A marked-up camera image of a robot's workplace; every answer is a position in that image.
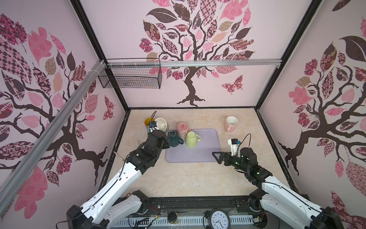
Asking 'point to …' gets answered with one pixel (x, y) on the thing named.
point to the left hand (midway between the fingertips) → (163, 138)
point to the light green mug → (191, 139)
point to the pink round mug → (182, 129)
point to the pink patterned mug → (230, 124)
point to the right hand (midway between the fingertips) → (217, 152)
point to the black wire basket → (133, 73)
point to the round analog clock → (219, 219)
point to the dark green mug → (173, 139)
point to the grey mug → (162, 124)
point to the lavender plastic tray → (203, 152)
